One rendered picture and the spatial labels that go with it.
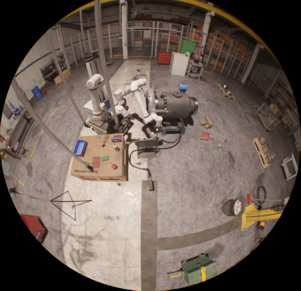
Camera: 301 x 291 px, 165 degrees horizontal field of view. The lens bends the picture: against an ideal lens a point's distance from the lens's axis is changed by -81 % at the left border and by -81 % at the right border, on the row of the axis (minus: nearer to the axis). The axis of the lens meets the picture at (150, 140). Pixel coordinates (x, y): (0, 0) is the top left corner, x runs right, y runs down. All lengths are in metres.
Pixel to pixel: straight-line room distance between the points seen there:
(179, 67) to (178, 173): 4.99
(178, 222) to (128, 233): 0.95
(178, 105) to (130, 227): 2.50
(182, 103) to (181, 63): 3.84
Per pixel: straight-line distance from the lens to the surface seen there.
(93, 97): 1.45
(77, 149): 2.13
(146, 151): 2.26
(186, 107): 2.22
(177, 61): 5.71
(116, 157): 1.76
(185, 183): 2.21
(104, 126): 2.42
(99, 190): 2.23
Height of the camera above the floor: 2.03
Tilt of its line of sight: 58 degrees down
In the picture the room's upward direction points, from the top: 5 degrees clockwise
